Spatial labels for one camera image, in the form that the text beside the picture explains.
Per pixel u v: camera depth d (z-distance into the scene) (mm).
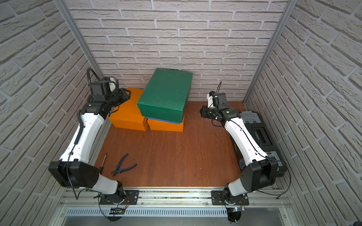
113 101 619
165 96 741
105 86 565
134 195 742
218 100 592
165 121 897
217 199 735
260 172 406
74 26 768
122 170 824
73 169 397
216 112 579
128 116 959
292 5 690
